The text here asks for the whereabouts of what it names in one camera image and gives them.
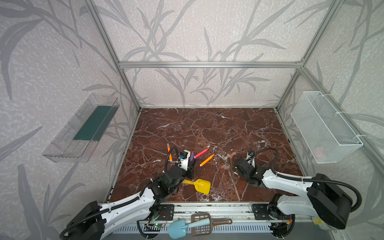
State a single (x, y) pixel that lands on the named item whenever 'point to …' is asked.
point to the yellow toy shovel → (203, 186)
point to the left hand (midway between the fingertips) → (197, 156)
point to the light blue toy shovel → (177, 228)
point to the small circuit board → (155, 227)
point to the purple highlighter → (192, 156)
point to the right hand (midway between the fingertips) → (243, 162)
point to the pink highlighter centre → (201, 152)
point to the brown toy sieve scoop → (206, 230)
